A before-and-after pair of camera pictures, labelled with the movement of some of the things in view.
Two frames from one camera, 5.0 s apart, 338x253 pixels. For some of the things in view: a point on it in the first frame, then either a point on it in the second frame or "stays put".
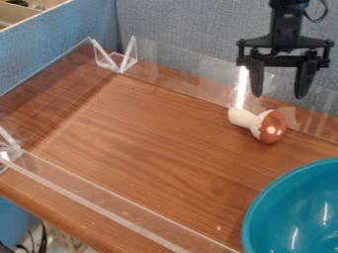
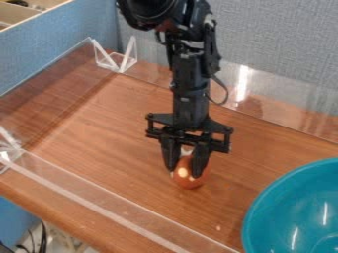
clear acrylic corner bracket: x=112 y=60 stays put
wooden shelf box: x=16 y=11 stays put
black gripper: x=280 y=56 → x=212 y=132
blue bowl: x=292 y=218 stays put
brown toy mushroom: x=268 y=125 → x=181 y=175
